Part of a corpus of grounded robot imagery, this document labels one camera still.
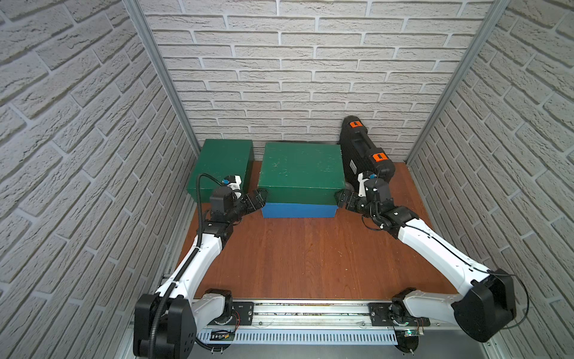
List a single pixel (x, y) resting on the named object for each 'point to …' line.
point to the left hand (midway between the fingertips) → (262, 191)
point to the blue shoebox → (298, 210)
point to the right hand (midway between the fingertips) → (346, 196)
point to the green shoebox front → (303, 173)
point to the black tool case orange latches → (359, 155)
